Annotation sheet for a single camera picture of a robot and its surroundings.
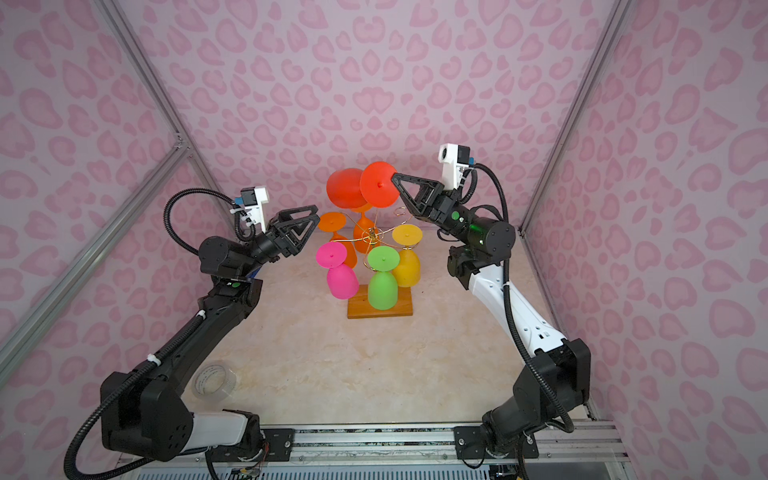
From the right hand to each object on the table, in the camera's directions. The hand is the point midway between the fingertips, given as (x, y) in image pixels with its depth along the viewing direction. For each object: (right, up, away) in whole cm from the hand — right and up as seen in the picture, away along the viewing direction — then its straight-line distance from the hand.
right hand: (394, 190), depth 48 cm
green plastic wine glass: (-3, -18, +26) cm, 32 cm away
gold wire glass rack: (-5, -6, +28) cm, 29 cm away
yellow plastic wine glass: (+4, -15, +29) cm, 32 cm away
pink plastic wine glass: (-13, -17, +29) cm, 36 cm away
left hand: (-15, -2, +12) cm, 20 cm away
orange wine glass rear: (-9, -8, +35) cm, 37 cm away
